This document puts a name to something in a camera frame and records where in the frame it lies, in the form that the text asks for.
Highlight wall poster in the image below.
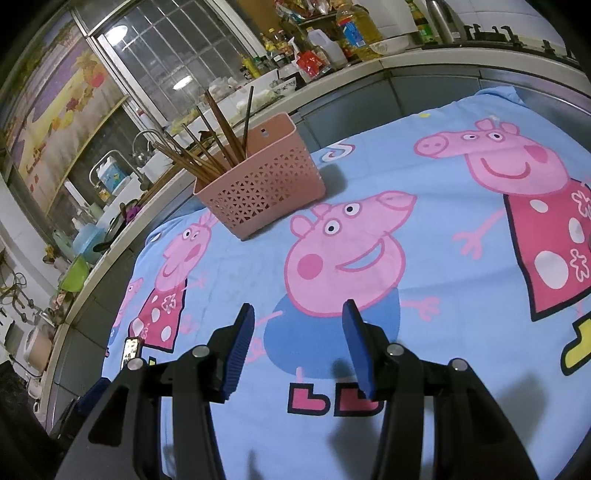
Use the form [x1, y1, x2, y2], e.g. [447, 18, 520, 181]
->
[2, 46, 130, 204]

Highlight black pan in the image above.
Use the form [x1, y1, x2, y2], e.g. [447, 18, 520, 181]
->
[92, 215, 127, 252]

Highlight beige rice cooker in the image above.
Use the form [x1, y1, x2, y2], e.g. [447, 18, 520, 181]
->
[21, 325, 54, 374]

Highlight gas stove grates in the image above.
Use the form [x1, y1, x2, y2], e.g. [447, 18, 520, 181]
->
[462, 23, 578, 61]

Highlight large cooking oil bottle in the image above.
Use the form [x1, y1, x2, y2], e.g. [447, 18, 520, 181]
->
[336, 2, 384, 61]

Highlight steel thermos flask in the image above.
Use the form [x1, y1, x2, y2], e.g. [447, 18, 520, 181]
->
[425, 0, 462, 42]

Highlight bundle of wooden chopsticks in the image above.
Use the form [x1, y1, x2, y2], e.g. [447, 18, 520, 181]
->
[150, 85, 257, 183]

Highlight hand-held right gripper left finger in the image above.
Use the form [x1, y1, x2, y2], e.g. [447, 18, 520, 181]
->
[55, 302, 256, 480]

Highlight cartoon pig printed blanket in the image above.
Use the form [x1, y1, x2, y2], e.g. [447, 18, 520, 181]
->
[106, 85, 591, 480]

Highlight green plastic basin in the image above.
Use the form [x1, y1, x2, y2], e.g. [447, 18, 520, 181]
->
[58, 256, 90, 294]

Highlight pink plastic basket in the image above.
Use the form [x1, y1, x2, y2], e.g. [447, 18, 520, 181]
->
[193, 112, 326, 241]

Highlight white plastic jug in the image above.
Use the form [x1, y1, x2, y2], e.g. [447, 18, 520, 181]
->
[307, 28, 347, 65]

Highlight tall chrome faucet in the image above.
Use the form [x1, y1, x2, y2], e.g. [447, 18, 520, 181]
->
[90, 150, 151, 192]

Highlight smartphone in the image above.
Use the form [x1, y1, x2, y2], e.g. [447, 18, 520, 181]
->
[121, 337, 142, 370]

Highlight green glass bottle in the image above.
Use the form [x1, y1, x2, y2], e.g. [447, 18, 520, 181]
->
[406, 0, 435, 44]

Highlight blue plastic container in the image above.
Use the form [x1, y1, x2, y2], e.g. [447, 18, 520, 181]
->
[71, 224, 105, 266]

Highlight red packet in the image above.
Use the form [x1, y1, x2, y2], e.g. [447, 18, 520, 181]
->
[295, 51, 331, 77]

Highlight white bowl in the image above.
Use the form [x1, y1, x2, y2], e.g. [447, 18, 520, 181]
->
[367, 36, 409, 55]

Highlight curved chrome faucet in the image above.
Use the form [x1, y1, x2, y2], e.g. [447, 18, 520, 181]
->
[131, 129, 167, 158]

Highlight white jug with blue label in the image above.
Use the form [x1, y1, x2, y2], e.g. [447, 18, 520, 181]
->
[95, 157, 130, 195]

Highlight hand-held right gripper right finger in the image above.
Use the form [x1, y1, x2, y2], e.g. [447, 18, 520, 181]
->
[342, 299, 541, 480]

